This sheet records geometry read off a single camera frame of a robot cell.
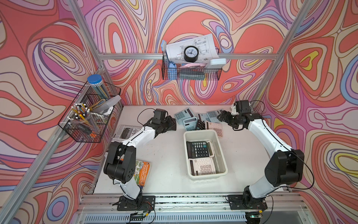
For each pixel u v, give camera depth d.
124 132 0.99
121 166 0.46
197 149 0.89
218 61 0.70
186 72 0.79
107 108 0.72
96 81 0.70
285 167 0.44
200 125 0.99
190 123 1.05
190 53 0.78
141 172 0.79
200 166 0.82
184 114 1.11
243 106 0.67
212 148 0.90
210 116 1.08
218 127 1.02
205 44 0.82
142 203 0.73
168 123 0.82
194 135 0.93
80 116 0.57
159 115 0.71
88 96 0.76
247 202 0.67
